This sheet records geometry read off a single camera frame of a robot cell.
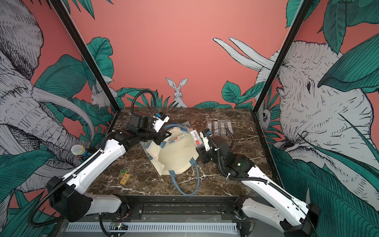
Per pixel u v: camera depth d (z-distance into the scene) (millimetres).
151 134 647
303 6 699
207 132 608
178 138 982
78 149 701
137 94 563
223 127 1074
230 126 1099
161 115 658
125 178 837
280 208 400
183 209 760
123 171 878
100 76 990
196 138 720
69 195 379
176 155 929
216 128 1074
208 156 620
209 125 1089
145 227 701
